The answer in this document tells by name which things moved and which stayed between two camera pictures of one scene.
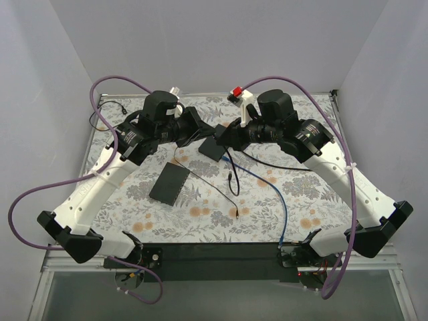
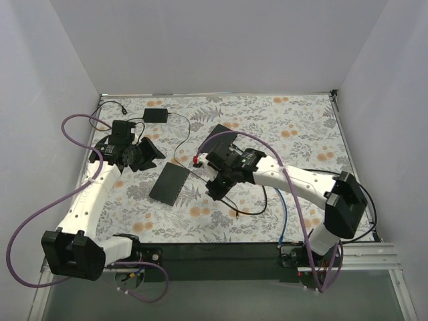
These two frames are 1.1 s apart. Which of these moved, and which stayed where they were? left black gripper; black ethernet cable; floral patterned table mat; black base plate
Moved: black ethernet cable; left black gripper
Stayed: black base plate; floral patterned table mat
